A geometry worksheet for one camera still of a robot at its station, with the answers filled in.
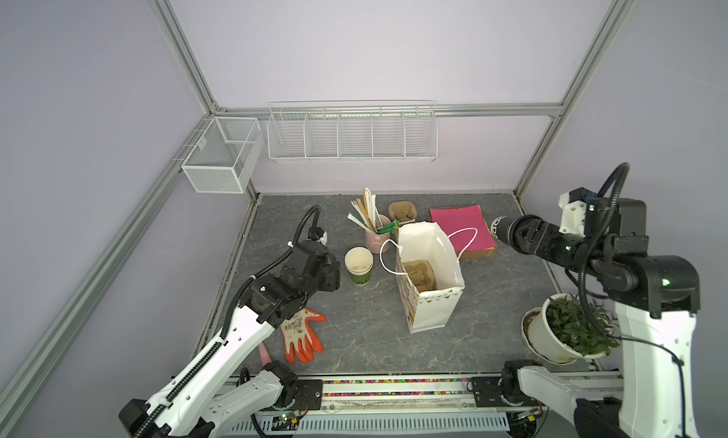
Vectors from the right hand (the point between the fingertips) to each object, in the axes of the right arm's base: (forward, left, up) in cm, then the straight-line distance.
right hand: (531, 233), depth 61 cm
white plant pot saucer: (-6, -12, -36) cm, 39 cm away
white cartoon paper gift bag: (-9, +21, -22) cm, 31 cm away
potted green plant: (-13, -14, -23) cm, 30 cm away
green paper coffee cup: (+10, +39, -29) cm, 50 cm away
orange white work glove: (-12, +56, -36) cm, 67 cm away
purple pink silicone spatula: (-16, +65, -36) cm, 76 cm away
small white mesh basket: (+47, +88, -15) cm, 101 cm away
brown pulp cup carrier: (+10, +18, -36) cm, 42 cm away
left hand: (0, +46, -15) cm, 49 cm away
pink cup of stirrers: (+25, +33, -30) cm, 51 cm away
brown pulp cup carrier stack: (+37, +23, -36) cm, 57 cm away
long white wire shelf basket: (+51, +42, -7) cm, 66 cm away
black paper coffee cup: (+5, +4, -5) cm, 8 cm away
